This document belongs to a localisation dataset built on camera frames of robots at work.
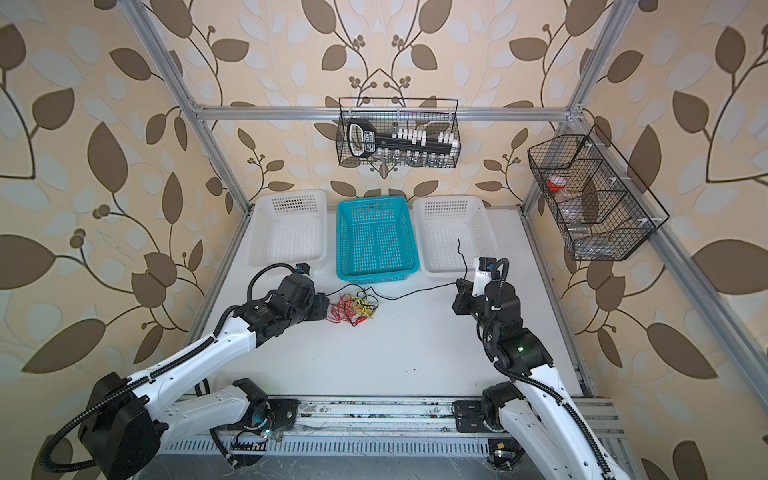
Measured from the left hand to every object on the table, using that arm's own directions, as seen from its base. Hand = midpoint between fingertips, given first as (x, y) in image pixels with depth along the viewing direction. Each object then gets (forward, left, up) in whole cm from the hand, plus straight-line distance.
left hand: (324, 300), depth 83 cm
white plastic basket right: (+41, -37, -10) cm, 56 cm away
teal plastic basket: (+31, -11, -12) cm, 35 cm away
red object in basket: (+26, -63, +21) cm, 71 cm away
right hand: (+1, -37, +9) cm, 38 cm away
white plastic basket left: (+37, +23, -12) cm, 45 cm away
